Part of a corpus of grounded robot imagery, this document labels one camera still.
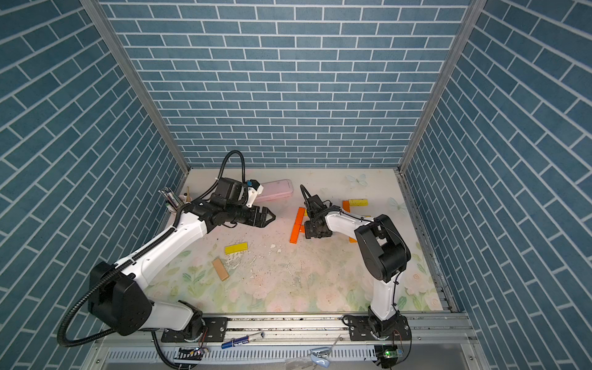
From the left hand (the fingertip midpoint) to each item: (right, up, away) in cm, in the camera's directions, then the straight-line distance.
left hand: (272, 216), depth 80 cm
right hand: (+15, -9, +17) cm, 25 cm away
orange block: (+7, -11, +16) cm, 21 cm away
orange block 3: (+31, +2, +26) cm, 40 cm away
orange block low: (+10, -2, +22) cm, 24 cm away
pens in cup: (-41, +5, +12) cm, 43 cm away
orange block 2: (+10, -7, +16) cm, 21 cm away
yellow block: (+37, +3, +27) cm, 46 cm away
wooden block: (-20, -21, +7) cm, 30 cm away
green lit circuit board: (+39, -41, -10) cm, 58 cm away
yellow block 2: (-17, -14, +11) cm, 25 cm away
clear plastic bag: (+16, -40, -12) cm, 45 cm away
